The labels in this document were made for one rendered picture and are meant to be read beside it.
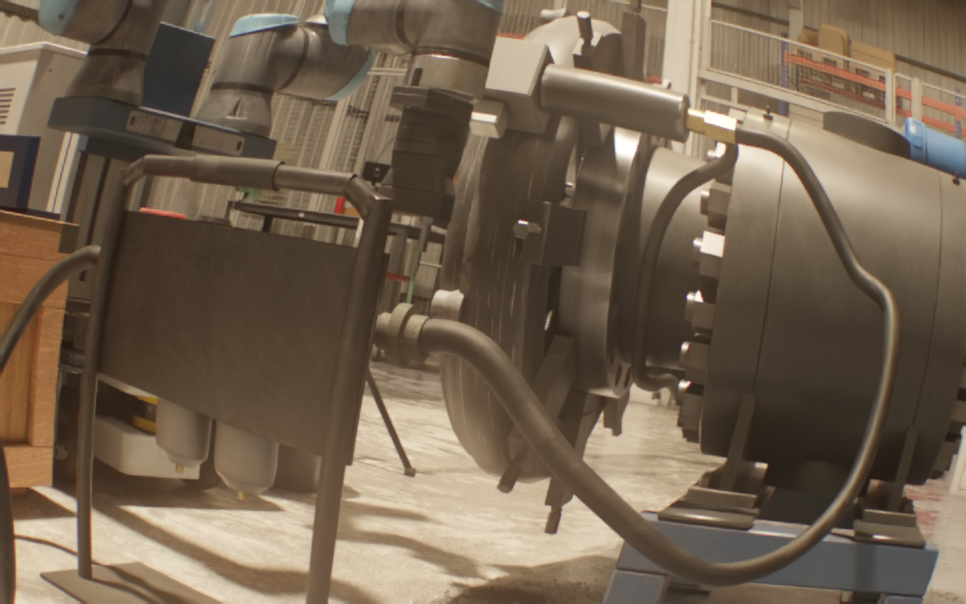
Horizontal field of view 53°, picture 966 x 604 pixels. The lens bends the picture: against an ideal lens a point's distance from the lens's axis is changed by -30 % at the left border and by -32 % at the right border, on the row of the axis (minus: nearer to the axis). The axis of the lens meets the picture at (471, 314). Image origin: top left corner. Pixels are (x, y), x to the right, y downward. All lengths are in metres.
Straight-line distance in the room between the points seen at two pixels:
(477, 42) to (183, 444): 0.56
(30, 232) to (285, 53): 0.96
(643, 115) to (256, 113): 0.96
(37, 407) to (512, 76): 0.85
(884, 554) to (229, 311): 0.95
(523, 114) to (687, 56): 8.10
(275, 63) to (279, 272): 1.16
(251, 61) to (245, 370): 1.17
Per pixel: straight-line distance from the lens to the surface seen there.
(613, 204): 1.83
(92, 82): 2.02
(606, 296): 1.84
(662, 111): 1.62
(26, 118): 2.30
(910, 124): 2.23
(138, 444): 2.10
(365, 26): 1.48
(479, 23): 1.42
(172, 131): 2.17
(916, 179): 1.86
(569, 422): 2.04
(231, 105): 2.36
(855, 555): 1.62
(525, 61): 1.67
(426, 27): 1.43
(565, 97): 1.65
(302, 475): 2.75
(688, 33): 9.81
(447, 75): 1.40
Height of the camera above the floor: 0.48
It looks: 1 degrees down
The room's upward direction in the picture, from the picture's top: 12 degrees clockwise
